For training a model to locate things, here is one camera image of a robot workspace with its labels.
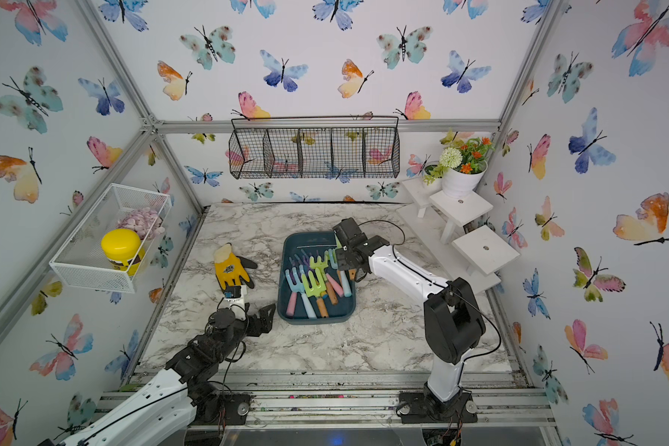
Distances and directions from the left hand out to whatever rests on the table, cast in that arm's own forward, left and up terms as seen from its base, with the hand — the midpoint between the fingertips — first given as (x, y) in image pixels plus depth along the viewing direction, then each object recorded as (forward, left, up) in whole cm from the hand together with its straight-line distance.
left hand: (265, 304), depth 82 cm
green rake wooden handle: (+8, -14, -7) cm, 18 cm away
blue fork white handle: (+20, -20, -8) cm, 29 cm away
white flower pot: (+30, -60, +18) cm, 70 cm away
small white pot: (+32, -51, +22) cm, 65 cm away
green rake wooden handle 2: (+7, -22, +19) cm, 30 cm away
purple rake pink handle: (+7, -6, -8) cm, 12 cm away
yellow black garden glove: (+19, +18, -9) cm, 27 cm away
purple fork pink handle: (+14, -18, -8) cm, 24 cm away
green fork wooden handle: (+19, -16, -8) cm, 26 cm away
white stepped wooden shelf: (+13, -62, +4) cm, 63 cm away
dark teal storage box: (+2, -11, -8) cm, 14 cm away
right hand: (+15, -25, +4) cm, 29 cm away
